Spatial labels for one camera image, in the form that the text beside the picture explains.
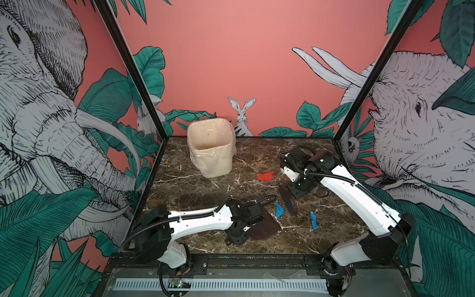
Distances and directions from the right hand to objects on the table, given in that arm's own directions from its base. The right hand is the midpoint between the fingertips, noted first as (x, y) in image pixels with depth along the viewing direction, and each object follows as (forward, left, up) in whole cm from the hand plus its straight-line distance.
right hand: (293, 189), depth 73 cm
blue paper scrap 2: (-5, -14, -21) cm, 25 cm away
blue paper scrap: (0, +2, -22) cm, 22 cm away
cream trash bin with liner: (+35, +38, -11) cm, 53 cm away
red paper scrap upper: (+20, +7, -21) cm, 30 cm away
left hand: (-14, +22, -15) cm, 30 cm away
